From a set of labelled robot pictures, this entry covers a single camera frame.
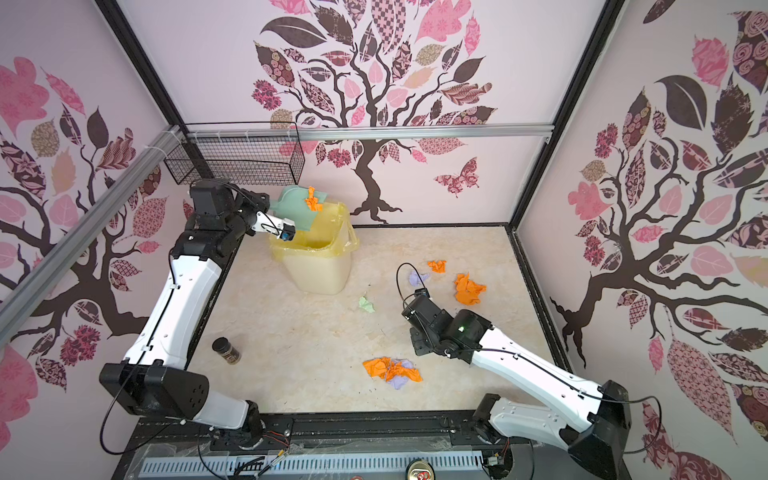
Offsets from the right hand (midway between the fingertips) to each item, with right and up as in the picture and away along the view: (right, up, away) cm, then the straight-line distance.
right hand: (421, 332), depth 76 cm
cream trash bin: (-28, +19, +8) cm, 35 cm away
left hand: (-42, +36, -3) cm, 55 cm away
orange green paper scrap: (-29, +35, +2) cm, 46 cm away
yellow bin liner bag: (-25, +25, +6) cm, 36 cm away
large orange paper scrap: (+18, +8, +24) cm, 31 cm away
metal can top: (-2, -24, -16) cm, 29 cm away
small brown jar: (-54, -5, +4) cm, 55 cm away
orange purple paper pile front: (-7, -12, +6) cm, 15 cm away
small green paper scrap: (-17, +4, +22) cm, 28 cm away
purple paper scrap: (0, +11, +25) cm, 27 cm away
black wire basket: (-48, +53, +19) cm, 74 cm away
